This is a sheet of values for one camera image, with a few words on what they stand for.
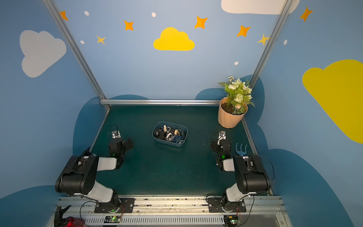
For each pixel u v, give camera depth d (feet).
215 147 2.89
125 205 2.45
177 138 3.28
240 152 3.14
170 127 3.45
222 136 2.63
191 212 2.43
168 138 3.23
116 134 2.69
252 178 1.53
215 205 2.44
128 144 2.88
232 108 3.32
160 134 3.13
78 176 1.49
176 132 3.23
